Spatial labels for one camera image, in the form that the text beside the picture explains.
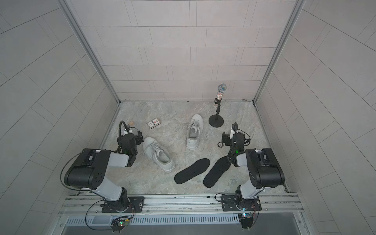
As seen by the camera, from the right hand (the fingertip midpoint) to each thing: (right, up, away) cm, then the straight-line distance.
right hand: (231, 130), depth 95 cm
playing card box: (-53, +4, +7) cm, 53 cm away
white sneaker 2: (-24, +2, -6) cm, 25 cm away
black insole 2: (-9, -20, -12) cm, 25 cm away
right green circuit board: (+1, -39, -27) cm, 47 cm away
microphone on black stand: (-8, +6, +9) cm, 14 cm away
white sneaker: (-44, -11, -16) cm, 48 cm away
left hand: (-64, 0, -1) cm, 64 cm away
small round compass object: (-7, -9, -1) cm, 12 cm away
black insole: (-22, -20, -12) cm, 32 cm away
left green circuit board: (-58, -38, -30) cm, 75 cm away
